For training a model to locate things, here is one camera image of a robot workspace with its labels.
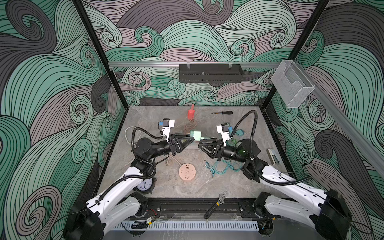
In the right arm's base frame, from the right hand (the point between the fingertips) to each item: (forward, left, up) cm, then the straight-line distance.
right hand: (200, 146), depth 61 cm
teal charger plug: (+29, -30, -32) cm, 53 cm away
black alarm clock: (-8, +28, -29) cm, 41 cm away
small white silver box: (+10, -47, -30) cm, 57 cm away
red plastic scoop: (+46, +4, -30) cm, 55 cm away
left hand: (+1, +3, +3) cm, 5 cm away
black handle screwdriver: (+48, -22, -32) cm, 62 cm away
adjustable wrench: (-14, -12, -31) cm, 37 cm away
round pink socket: (-1, +6, -29) cm, 30 cm away
